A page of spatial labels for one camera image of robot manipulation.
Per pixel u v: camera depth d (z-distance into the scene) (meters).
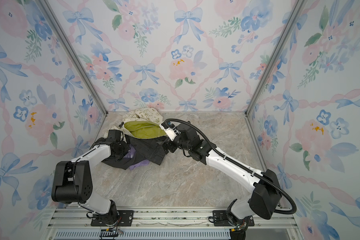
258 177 0.42
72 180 0.44
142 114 1.10
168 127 0.62
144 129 0.97
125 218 0.74
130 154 0.93
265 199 0.40
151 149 0.93
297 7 0.69
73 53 0.86
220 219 0.73
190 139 0.55
